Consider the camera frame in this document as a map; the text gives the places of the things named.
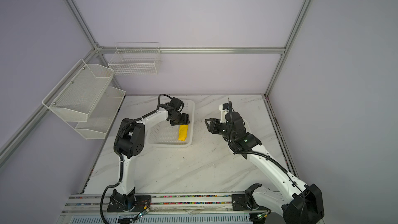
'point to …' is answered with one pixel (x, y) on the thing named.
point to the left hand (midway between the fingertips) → (184, 122)
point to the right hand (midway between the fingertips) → (206, 120)
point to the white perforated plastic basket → (164, 135)
